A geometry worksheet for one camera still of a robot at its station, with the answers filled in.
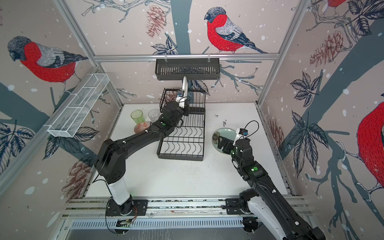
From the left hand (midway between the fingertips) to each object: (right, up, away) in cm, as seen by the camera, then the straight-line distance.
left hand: (185, 98), depth 82 cm
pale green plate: (+26, -22, +19) cm, 39 cm away
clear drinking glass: (-26, -9, +29) cm, 40 cm away
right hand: (+21, -23, -3) cm, 31 cm away
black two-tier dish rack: (0, -27, +16) cm, 31 cm away
